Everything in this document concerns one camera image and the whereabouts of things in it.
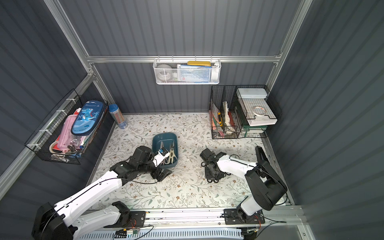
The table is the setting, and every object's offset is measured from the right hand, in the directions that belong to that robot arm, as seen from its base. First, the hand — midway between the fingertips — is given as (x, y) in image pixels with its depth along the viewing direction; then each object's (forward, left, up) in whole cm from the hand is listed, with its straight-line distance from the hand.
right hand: (214, 175), depth 88 cm
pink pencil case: (+5, +70, +32) cm, 77 cm away
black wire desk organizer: (+33, -18, +21) cm, 43 cm away
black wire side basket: (-1, +74, +36) cm, 83 cm away
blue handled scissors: (+20, +34, +1) cm, 40 cm away
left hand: (0, +27, +13) cm, 30 cm away
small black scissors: (+6, +6, 0) cm, 8 cm away
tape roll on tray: (+35, -30, +20) cm, 50 cm away
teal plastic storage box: (+23, +29, +1) cm, 37 cm away
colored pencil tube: (+35, +64, +19) cm, 76 cm away
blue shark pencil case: (+14, +61, +36) cm, 73 cm away
